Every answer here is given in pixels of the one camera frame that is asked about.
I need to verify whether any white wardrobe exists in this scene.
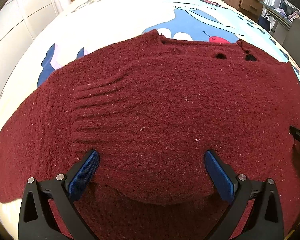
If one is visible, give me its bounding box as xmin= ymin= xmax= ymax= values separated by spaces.
xmin=0 ymin=0 xmax=70 ymax=98

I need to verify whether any yellow dinosaur bed cover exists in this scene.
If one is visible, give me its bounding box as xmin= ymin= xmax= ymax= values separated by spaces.
xmin=0 ymin=0 xmax=300 ymax=230

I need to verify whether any glass desk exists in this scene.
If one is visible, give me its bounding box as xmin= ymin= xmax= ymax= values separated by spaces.
xmin=260 ymin=1 xmax=292 ymax=30

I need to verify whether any dark blue bag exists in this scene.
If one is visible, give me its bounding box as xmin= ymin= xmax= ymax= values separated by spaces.
xmin=257 ymin=13 xmax=270 ymax=32

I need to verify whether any dark red knit sweater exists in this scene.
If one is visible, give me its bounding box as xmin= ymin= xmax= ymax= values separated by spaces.
xmin=0 ymin=31 xmax=300 ymax=239

